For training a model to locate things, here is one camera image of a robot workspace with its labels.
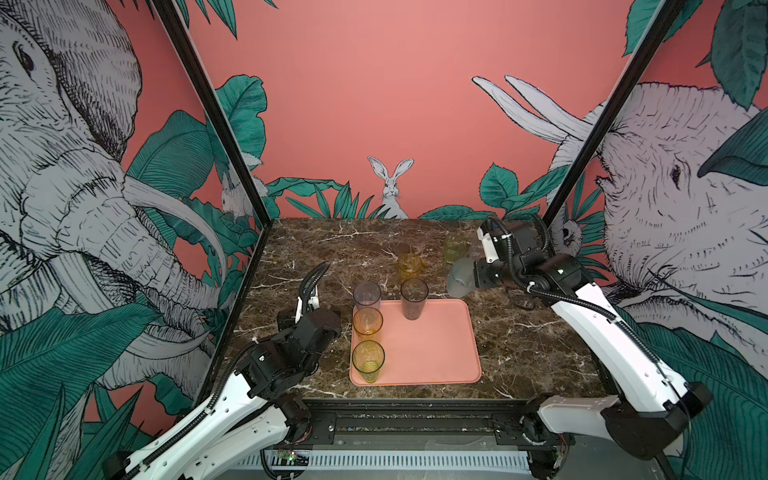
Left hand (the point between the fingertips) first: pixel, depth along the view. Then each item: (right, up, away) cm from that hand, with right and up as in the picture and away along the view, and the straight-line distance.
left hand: (316, 305), depth 72 cm
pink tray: (+33, -16, +17) cm, 40 cm away
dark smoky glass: (+26, 0, +23) cm, 34 cm away
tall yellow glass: (+11, -9, +16) cm, 21 cm away
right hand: (+39, +10, 0) cm, 40 cm away
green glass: (+12, -14, +3) cm, 19 cm away
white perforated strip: (+19, -37, -1) cm, 42 cm away
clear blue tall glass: (+10, -1, +26) cm, 28 cm away
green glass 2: (+43, +15, +40) cm, 60 cm away
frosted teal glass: (+37, +6, +8) cm, 39 cm away
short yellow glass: (+25, +8, +35) cm, 44 cm away
